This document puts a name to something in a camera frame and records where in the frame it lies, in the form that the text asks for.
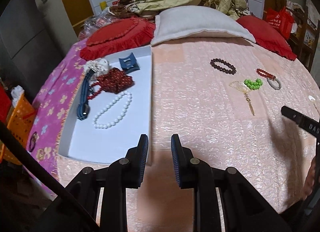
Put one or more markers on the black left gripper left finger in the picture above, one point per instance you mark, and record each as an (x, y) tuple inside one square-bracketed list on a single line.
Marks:
[(137, 157)]

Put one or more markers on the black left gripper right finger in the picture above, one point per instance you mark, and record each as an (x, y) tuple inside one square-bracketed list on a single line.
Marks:
[(185, 171)]

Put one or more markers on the silver grey bangle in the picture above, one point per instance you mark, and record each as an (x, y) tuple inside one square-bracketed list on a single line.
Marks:
[(274, 83)]

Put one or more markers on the white shallow tray box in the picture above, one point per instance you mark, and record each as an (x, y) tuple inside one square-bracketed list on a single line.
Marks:
[(114, 123)]

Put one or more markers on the peach quilted bedspread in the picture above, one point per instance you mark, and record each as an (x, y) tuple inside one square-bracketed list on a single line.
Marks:
[(191, 97)]

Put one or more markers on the white fan hairpin with tassel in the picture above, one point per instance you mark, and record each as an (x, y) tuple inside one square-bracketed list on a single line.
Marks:
[(241, 87)]

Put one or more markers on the dark red beaded scrunchie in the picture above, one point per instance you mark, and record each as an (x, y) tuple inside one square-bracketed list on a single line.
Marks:
[(115, 81)]

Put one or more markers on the red ruffled pillow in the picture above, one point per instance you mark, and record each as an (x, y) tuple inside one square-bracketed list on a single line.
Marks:
[(266, 36)]

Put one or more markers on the dark blue hair clip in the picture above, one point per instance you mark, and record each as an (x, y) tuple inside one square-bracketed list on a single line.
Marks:
[(129, 64)]

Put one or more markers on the white fabric scrunchie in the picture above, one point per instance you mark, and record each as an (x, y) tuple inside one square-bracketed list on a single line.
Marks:
[(99, 66)]

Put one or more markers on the red shopping bag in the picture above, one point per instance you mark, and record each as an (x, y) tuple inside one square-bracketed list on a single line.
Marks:
[(281, 20)]

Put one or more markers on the pink floral blanket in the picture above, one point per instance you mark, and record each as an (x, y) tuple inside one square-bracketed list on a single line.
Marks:
[(53, 103)]

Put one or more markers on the orange plastic basket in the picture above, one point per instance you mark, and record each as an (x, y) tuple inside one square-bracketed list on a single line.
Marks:
[(20, 120)]

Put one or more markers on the red round ruffled cushion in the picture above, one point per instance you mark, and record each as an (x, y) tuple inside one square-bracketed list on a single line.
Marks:
[(118, 36)]

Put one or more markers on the white tissue in basket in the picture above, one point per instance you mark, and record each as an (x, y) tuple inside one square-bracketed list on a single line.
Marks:
[(16, 94)]

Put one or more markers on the red box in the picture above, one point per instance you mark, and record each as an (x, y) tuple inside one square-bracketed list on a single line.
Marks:
[(5, 105)]

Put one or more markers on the clear plastic bag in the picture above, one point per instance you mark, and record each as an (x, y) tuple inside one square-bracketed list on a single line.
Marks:
[(90, 25)]

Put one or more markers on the white pillow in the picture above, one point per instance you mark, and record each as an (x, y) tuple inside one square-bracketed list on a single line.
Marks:
[(196, 21)]

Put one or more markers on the grey refrigerator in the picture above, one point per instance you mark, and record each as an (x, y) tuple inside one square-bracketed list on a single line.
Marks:
[(35, 37)]

